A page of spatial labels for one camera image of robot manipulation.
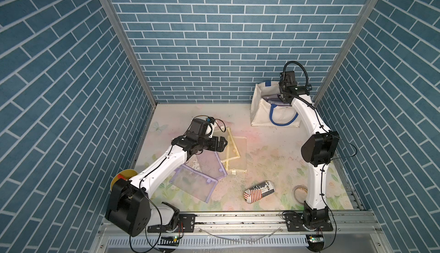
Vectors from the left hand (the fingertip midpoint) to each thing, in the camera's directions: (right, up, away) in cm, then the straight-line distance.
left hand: (223, 142), depth 82 cm
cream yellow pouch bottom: (+8, -14, +11) cm, 19 cm away
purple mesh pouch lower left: (-8, -14, +11) cm, 20 cm away
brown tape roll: (+37, -25, +1) cm, 45 cm away
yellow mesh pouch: (+3, -8, +14) cm, 17 cm away
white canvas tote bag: (+24, +16, +13) cm, 32 cm away
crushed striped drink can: (+17, -23, -2) cm, 29 cm away
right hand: (+34, +28, +12) cm, 46 cm away
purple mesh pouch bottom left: (-15, -22, +4) cm, 27 cm away
